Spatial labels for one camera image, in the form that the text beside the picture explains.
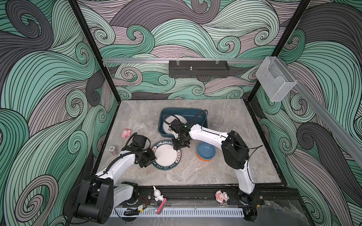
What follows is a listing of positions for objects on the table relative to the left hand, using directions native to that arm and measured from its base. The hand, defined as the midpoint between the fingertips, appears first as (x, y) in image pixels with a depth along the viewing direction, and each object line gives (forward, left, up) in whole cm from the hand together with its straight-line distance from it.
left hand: (155, 157), depth 85 cm
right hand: (+6, -12, +1) cm, 14 cm away
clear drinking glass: (+30, -44, 0) cm, 54 cm away
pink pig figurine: (-20, -36, +1) cm, 42 cm away
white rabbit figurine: (-20, -3, +1) cm, 20 cm away
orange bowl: (-2, -29, +3) cm, 29 cm away
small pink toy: (+17, +23, +1) cm, 28 cm away
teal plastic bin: (+35, -26, -2) cm, 44 cm away
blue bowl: (+3, -31, +4) cm, 31 cm away
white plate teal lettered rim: (0, -8, -1) cm, 8 cm away
